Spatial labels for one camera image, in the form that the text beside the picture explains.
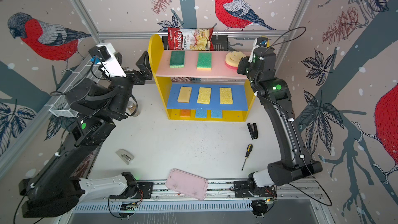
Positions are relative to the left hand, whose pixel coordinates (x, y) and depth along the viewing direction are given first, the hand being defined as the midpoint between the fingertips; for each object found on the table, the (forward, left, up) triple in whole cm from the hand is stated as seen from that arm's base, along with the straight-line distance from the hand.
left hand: (130, 52), depth 46 cm
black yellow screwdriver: (-8, -48, -58) cm, 76 cm away
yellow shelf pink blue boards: (+28, -21, -44) cm, 56 cm away
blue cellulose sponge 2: (+16, -31, -58) cm, 68 cm away
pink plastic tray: (-25, -14, -57) cm, 64 cm away
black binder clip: (+3, -53, -58) cm, 79 cm away
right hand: (+13, -38, -13) cm, 42 cm away
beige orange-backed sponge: (+21, -11, -44) cm, 50 cm away
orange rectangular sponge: (+16, -11, -58) cm, 61 cm away
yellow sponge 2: (+20, -36, -44) cm, 60 cm away
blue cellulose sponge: (+15, -21, -57) cm, 63 cm away
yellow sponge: (+20, -23, -44) cm, 54 cm away
